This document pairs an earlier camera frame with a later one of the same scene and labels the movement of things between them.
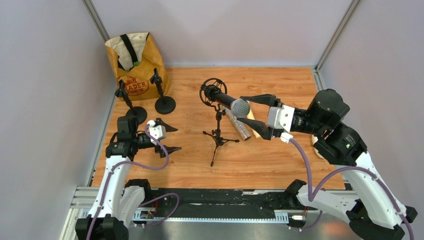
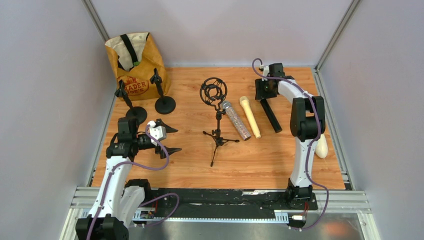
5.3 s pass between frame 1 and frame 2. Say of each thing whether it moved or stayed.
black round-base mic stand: stayed
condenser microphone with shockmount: moved
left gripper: stayed
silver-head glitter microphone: stayed
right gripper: moved
